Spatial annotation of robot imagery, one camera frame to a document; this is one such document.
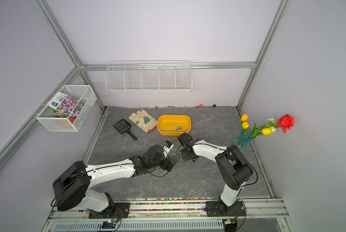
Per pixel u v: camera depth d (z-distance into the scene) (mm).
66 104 740
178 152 936
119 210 728
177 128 1076
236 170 469
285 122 619
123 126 1085
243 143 890
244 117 736
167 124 1106
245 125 708
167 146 736
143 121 1117
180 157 910
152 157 645
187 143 691
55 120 738
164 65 938
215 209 737
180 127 1064
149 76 992
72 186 424
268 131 694
